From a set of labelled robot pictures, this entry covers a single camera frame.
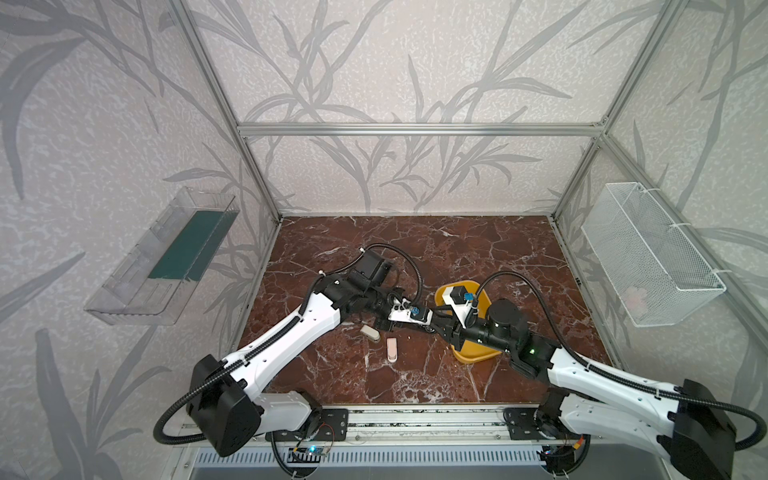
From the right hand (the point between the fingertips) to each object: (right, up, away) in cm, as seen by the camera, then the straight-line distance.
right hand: (430, 306), depth 72 cm
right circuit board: (+31, -37, 0) cm, 49 cm away
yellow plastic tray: (+12, -15, +10) cm, 21 cm away
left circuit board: (-29, -36, -1) cm, 46 cm away
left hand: (-3, 0, +1) cm, 3 cm away
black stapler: (-1, -6, +1) cm, 6 cm away
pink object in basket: (+50, +1, 0) cm, 50 cm away
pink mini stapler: (-10, -15, +12) cm, 21 cm away
